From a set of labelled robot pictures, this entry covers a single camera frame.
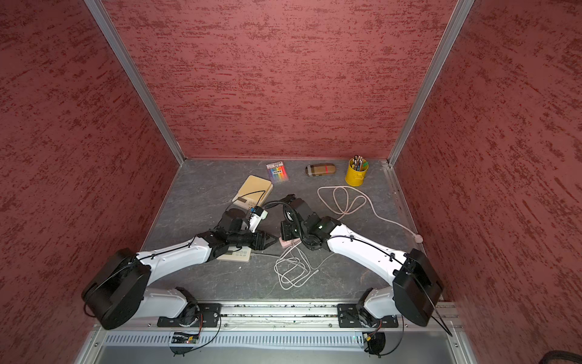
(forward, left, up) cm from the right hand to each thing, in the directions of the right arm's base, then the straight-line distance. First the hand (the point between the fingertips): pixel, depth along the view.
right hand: (283, 231), depth 81 cm
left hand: (-2, +4, -5) cm, 7 cm away
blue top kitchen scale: (-6, +17, -4) cm, 19 cm away
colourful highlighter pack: (+39, +5, -11) cm, 41 cm away
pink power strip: (0, -1, -11) cm, 11 cm away
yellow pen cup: (+31, -34, -3) cm, 46 cm away
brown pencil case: (+39, -15, -10) cm, 43 cm away
